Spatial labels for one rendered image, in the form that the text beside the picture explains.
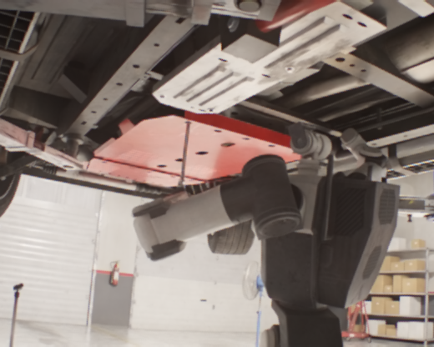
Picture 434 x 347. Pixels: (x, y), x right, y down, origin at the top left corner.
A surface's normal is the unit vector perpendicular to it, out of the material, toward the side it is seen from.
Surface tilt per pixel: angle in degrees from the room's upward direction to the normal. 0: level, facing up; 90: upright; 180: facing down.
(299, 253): 111
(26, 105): 90
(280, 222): 155
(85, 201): 90
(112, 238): 90
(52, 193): 90
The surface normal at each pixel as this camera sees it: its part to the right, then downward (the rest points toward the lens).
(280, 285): -0.61, 0.11
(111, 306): 0.51, -0.18
